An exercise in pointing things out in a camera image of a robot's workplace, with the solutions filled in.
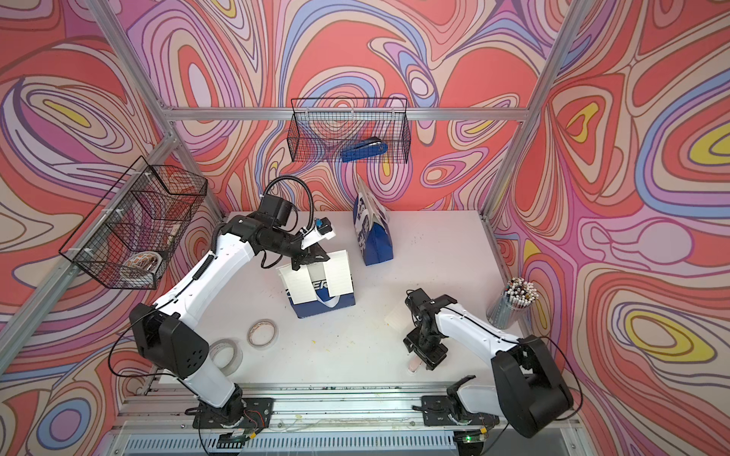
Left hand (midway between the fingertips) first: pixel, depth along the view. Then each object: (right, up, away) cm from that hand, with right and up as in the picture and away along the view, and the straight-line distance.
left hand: (328, 255), depth 77 cm
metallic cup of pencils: (+51, -15, +2) cm, 53 cm away
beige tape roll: (-22, -25, +10) cm, 35 cm away
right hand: (+25, -31, +3) cm, 40 cm away
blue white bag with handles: (-6, -10, +1) cm, 11 cm away
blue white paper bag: (+12, +9, +12) cm, 19 cm away
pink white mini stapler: (+24, -30, -1) cm, 38 cm away
